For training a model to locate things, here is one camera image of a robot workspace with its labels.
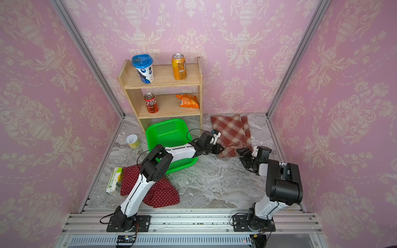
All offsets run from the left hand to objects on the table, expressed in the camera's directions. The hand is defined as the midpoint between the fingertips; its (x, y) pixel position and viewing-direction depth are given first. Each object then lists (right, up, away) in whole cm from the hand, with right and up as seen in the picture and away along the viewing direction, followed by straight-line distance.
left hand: (223, 149), depth 99 cm
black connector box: (+12, -38, -28) cm, 49 cm away
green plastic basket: (-37, +10, +11) cm, 40 cm away
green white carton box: (-61, -16, -15) cm, 65 cm away
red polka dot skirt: (-35, -21, -19) cm, 45 cm away
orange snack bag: (-22, +30, -7) cm, 38 cm away
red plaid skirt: (+9, +10, +8) cm, 16 cm away
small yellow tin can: (-59, +5, +1) cm, 59 cm away
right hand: (+9, -1, -3) cm, 10 cm away
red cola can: (-42, +28, -13) cm, 52 cm away
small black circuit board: (-50, -39, -26) cm, 68 cm away
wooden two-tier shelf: (-35, +29, -1) cm, 45 cm away
